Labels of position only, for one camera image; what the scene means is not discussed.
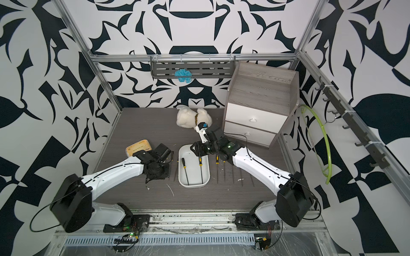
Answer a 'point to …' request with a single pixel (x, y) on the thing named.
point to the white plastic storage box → (193, 170)
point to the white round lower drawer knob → (247, 134)
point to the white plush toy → (187, 119)
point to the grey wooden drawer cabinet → (261, 98)
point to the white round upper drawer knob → (253, 120)
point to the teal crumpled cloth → (183, 74)
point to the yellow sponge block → (143, 145)
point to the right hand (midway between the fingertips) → (193, 145)
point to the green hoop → (314, 110)
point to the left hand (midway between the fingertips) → (166, 172)
